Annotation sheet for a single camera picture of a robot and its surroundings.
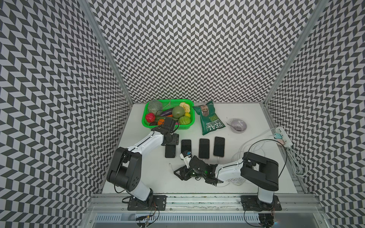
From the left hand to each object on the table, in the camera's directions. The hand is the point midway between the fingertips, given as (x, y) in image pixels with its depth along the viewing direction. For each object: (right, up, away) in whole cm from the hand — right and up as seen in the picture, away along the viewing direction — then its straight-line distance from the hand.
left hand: (170, 140), depth 91 cm
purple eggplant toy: (-5, +18, +14) cm, 24 cm away
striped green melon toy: (+9, +13, +7) cm, 17 cm away
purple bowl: (+47, +8, +10) cm, 49 cm away
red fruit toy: (-16, +15, +9) cm, 23 cm away
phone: (0, -7, -1) cm, 7 cm away
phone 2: (+10, -5, +2) cm, 11 cm away
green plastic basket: (+10, +25, +19) cm, 33 cm away
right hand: (+5, -18, -10) cm, 21 cm away
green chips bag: (+28, +11, +8) cm, 31 cm away
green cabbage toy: (-12, +23, +9) cm, 27 cm away
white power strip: (+78, -1, +3) cm, 78 cm away
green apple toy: (+4, +19, +13) cm, 24 cm away
